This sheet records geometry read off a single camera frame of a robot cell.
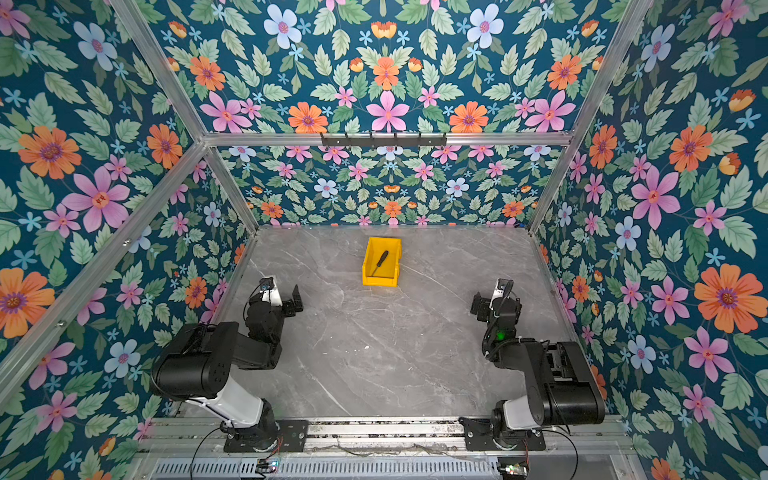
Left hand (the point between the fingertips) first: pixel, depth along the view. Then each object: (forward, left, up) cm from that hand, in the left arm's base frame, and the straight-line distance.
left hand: (281, 280), depth 90 cm
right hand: (-7, -66, -5) cm, 67 cm away
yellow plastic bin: (+8, -32, -11) cm, 35 cm away
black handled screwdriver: (+13, -30, -11) cm, 35 cm away
